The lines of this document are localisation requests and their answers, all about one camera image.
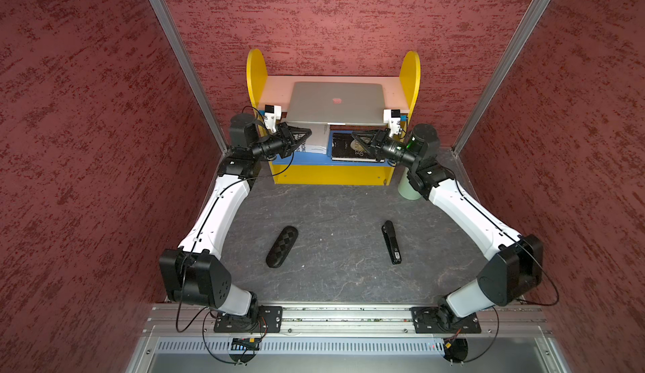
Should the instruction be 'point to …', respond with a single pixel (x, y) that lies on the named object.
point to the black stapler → (392, 243)
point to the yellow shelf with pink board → (332, 128)
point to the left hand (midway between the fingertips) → (310, 136)
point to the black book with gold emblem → (343, 145)
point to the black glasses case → (281, 247)
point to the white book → (312, 149)
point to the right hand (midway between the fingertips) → (349, 138)
